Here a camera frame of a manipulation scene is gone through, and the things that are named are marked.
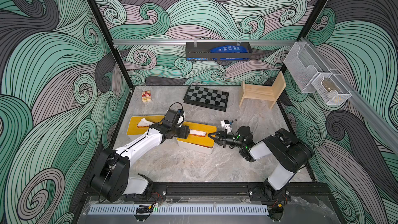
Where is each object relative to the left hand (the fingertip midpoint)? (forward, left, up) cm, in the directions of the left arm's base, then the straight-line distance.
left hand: (185, 128), depth 86 cm
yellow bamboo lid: (-8, -11, 0) cm, 13 cm away
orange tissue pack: (+1, +24, +4) cm, 24 cm away
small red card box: (+32, +31, -9) cm, 46 cm away
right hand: (-5, -13, +2) cm, 14 cm away
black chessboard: (+28, -14, -6) cm, 32 cm away
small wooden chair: (+26, -55, +2) cm, 61 cm away
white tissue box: (-11, -10, -3) cm, 15 cm away
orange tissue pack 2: (-2, -7, -1) cm, 7 cm away
